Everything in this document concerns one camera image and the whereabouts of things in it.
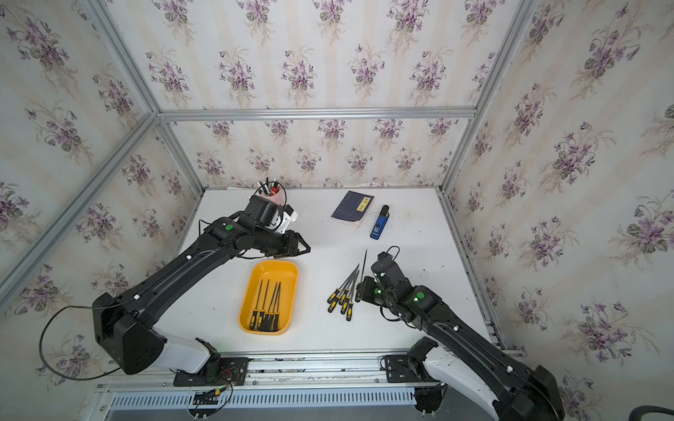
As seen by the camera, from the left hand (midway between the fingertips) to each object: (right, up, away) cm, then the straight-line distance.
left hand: (307, 252), depth 74 cm
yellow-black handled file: (-18, -22, +8) cm, 30 cm away
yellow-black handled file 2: (-16, -22, +8) cm, 28 cm away
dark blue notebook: (+16, +13, +37) cm, 42 cm away
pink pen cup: (-18, +20, +28) cm, 38 cm away
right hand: (+15, -12, +5) cm, 20 cm away
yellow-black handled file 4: (+17, -6, +8) cm, 19 cm away
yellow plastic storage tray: (-10, -9, +16) cm, 21 cm away
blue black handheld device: (+26, +7, +31) cm, 42 cm away
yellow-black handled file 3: (-12, -22, +8) cm, 27 cm away
